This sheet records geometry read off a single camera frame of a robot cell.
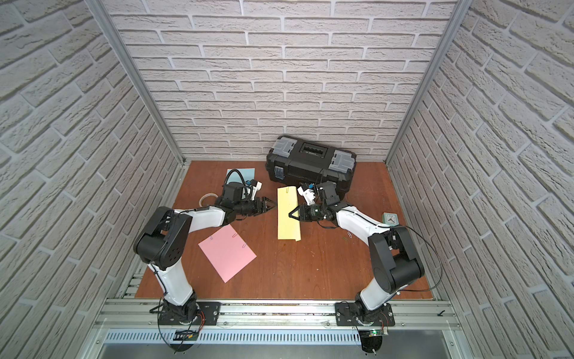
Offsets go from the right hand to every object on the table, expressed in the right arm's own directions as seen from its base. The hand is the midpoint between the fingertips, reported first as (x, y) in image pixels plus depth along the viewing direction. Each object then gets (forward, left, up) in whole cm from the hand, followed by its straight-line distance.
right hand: (294, 214), depth 87 cm
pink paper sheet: (-10, +28, -10) cm, 31 cm away
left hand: (+6, +7, -1) cm, 10 cm away
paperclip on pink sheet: (-7, +22, -11) cm, 25 cm away
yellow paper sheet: (-5, +3, -2) cm, 6 cm away
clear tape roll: (+16, +44, -10) cm, 48 cm away
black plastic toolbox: (+23, -3, +6) cm, 24 cm away
